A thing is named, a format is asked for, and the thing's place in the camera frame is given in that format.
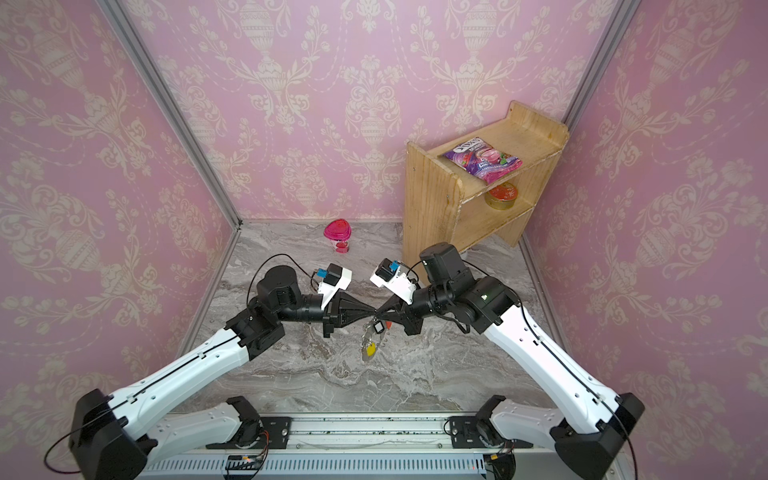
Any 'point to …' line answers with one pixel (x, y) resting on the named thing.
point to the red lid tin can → (502, 197)
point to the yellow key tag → (371, 349)
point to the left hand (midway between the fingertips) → (371, 316)
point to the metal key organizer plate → (373, 334)
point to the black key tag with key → (378, 327)
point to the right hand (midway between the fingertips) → (381, 312)
